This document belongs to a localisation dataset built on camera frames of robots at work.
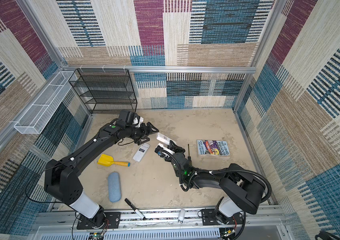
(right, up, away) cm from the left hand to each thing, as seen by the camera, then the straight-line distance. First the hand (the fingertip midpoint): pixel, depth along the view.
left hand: (156, 132), depth 80 cm
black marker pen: (-10, -39, -4) cm, 40 cm away
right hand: (+9, -6, +3) cm, 11 cm away
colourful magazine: (+35, -11, +16) cm, 40 cm away
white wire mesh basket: (-56, +7, -8) cm, 57 cm away
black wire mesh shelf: (-40, +31, +28) cm, 58 cm away
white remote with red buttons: (-11, -13, +16) cm, 24 cm away
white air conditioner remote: (+5, -4, +1) cm, 7 cm away
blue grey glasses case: (-23, -29, +1) cm, 37 cm away
